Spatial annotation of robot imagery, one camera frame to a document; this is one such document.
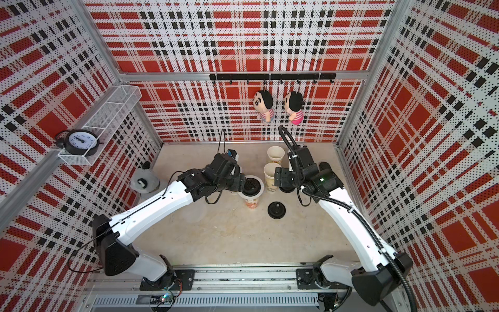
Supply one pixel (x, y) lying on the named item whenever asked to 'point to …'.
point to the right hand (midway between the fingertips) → (287, 176)
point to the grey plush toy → (144, 181)
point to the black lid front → (276, 210)
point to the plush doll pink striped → (293, 103)
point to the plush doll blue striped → (263, 101)
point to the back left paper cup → (275, 153)
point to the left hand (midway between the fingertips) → (241, 178)
